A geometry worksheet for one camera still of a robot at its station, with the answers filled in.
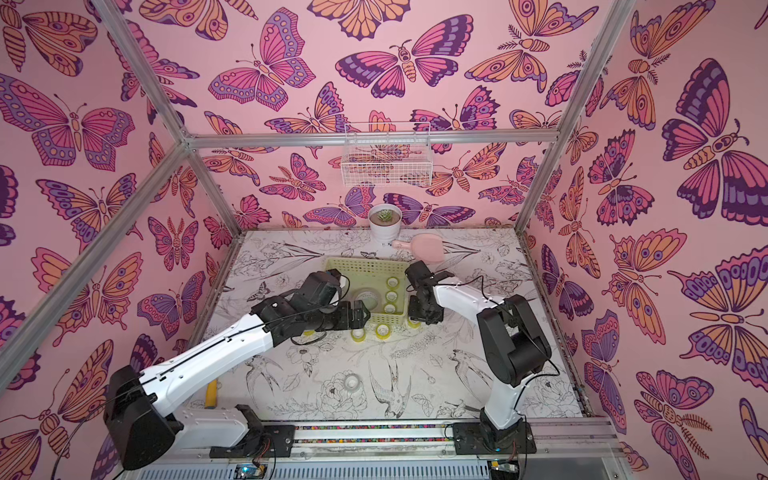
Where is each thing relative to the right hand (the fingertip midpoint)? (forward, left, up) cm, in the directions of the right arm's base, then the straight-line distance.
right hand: (413, 317), depth 93 cm
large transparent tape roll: (+9, +14, -2) cm, 17 cm away
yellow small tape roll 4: (-7, +17, -3) cm, 18 cm away
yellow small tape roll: (+14, +7, -1) cm, 16 cm away
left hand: (-7, +14, +15) cm, 22 cm away
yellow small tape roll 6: (-1, 0, -3) cm, 3 cm away
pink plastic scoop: (+33, -6, -4) cm, 34 cm away
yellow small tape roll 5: (-5, +9, -3) cm, 11 cm away
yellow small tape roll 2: (+9, +7, -2) cm, 11 cm away
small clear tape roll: (-19, +17, -2) cm, 26 cm away
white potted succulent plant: (+35, +10, +8) cm, 37 cm away
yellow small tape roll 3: (+4, +7, -1) cm, 8 cm away
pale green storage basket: (+14, +11, -2) cm, 18 cm away
